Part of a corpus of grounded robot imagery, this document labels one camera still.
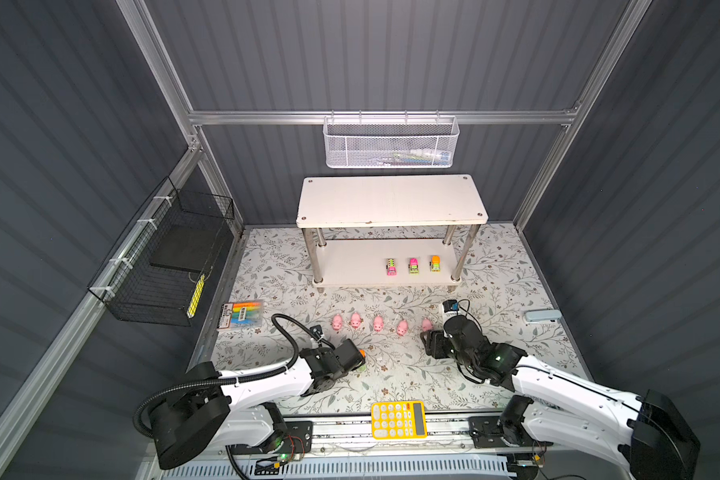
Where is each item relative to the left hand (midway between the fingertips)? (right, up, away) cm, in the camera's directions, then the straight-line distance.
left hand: (336, 364), depth 85 cm
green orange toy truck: (+32, +29, +13) cm, 45 cm away
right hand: (+27, +9, -2) cm, 29 cm away
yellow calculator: (+17, -10, -10) cm, 22 cm away
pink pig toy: (0, +11, +6) cm, 13 cm away
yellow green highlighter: (-31, +22, -17) cm, 42 cm away
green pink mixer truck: (+24, +27, +12) cm, 39 cm away
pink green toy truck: (+17, +27, +12) cm, 34 cm away
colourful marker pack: (-31, +13, +8) cm, 35 cm away
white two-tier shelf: (+20, +42, +34) cm, 58 cm away
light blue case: (+64, +13, +7) cm, 66 cm away
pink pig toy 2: (+5, +11, +8) cm, 15 cm away
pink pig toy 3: (+12, +10, +6) cm, 17 cm away
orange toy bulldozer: (+8, +2, +3) cm, 9 cm away
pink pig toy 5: (+27, +10, +5) cm, 30 cm away
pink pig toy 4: (+20, +9, +6) cm, 23 cm away
